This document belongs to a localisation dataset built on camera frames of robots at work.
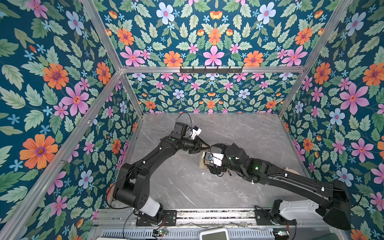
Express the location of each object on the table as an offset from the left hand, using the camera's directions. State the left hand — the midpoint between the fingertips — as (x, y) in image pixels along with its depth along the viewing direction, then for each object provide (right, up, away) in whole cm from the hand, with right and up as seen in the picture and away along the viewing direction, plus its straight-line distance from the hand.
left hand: (211, 145), depth 76 cm
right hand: (0, -3, -3) cm, 4 cm away
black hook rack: (+1, +45, +17) cm, 48 cm away
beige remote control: (-5, -9, -3) cm, 11 cm away
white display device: (+1, -39, -10) cm, 40 cm away
